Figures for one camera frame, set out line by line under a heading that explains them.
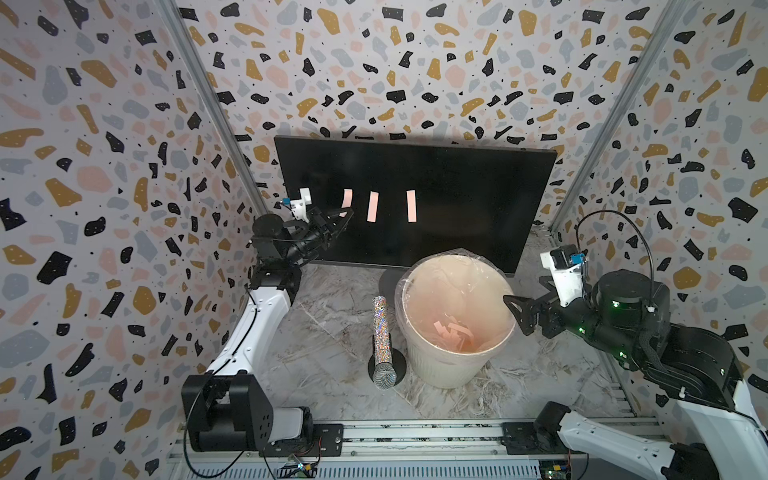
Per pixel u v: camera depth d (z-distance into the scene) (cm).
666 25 73
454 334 84
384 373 63
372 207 72
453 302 88
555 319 47
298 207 66
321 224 62
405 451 73
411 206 71
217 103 85
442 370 80
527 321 48
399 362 88
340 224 68
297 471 72
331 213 68
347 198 72
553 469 72
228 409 40
